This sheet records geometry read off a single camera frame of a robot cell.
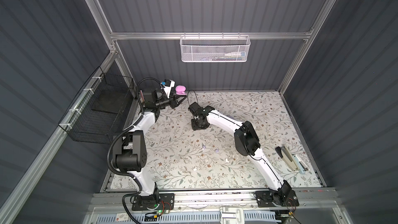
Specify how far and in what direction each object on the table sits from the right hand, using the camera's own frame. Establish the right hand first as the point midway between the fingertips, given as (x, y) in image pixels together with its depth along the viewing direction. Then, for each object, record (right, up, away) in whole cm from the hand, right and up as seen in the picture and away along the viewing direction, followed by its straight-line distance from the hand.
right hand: (196, 127), depth 100 cm
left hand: (-5, +19, -16) cm, 25 cm away
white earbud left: (0, -21, -17) cm, 27 cm away
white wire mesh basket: (+13, +56, +12) cm, 58 cm away
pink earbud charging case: (-8, +23, -17) cm, 29 cm away
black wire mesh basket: (-46, +10, -26) cm, 54 cm away
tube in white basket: (+21, +44, -8) cm, 49 cm away
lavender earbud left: (+5, -11, -9) cm, 15 cm away
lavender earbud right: (+12, -13, -10) cm, 20 cm away
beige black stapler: (+54, -17, -16) cm, 59 cm away
